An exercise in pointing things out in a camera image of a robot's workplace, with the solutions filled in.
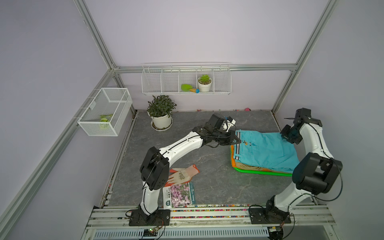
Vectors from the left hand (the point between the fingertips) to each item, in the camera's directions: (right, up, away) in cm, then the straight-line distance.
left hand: (242, 143), depth 74 cm
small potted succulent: (-18, +36, +17) cm, 43 cm away
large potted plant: (-47, +19, +22) cm, 55 cm away
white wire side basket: (-74, +15, +9) cm, 76 cm away
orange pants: (-3, -11, +6) cm, 13 cm away
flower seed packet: (-33, -29, +5) cm, 44 cm away
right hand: (+29, +3, +12) cm, 32 cm away
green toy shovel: (-29, +34, +25) cm, 52 cm away
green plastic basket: (+10, -16, +5) cm, 20 cm away
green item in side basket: (-69, +12, +1) cm, 71 cm away
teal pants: (+18, -5, +10) cm, 21 cm away
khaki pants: (+6, -13, +5) cm, 15 cm away
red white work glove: (-32, -21, +13) cm, 40 cm away
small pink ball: (+20, +22, +50) cm, 58 cm away
